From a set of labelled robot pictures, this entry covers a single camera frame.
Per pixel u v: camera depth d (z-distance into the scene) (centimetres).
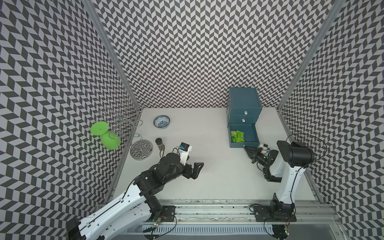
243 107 91
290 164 58
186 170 62
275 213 67
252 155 86
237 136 98
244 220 72
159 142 89
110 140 75
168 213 72
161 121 109
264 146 93
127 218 55
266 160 82
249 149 93
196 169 62
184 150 62
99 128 67
